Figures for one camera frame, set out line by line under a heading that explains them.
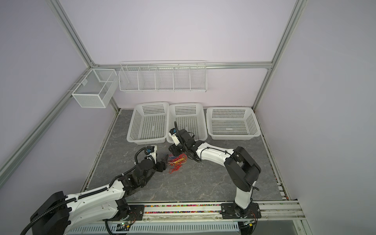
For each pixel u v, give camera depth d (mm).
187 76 1043
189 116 1154
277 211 754
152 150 695
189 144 685
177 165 866
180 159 865
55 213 406
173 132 782
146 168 601
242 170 469
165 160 753
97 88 981
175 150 783
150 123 1117
